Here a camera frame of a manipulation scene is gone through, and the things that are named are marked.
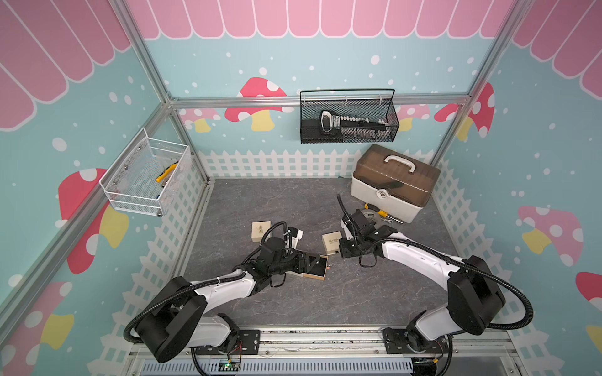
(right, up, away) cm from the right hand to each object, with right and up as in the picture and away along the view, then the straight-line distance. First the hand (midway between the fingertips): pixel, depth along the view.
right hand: (341, 248), depth 87 cm
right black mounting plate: (+16, -27, -13) cm, 34 cm away
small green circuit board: (-37, -33, -15) cm, 52 cm away
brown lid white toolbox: (+22, +25, +8) cm, 34 cm away
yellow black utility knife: (-60, +25, -11) cm, 66 cm away
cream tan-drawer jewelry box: (-9, -9, 0) cm, 12 cm away
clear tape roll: (+15, +11, +16) cm, 25 cm away
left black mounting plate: (-32, -27, -13) cm, 44 cm away
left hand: (-10, -3, -4) cm, 12 cm away
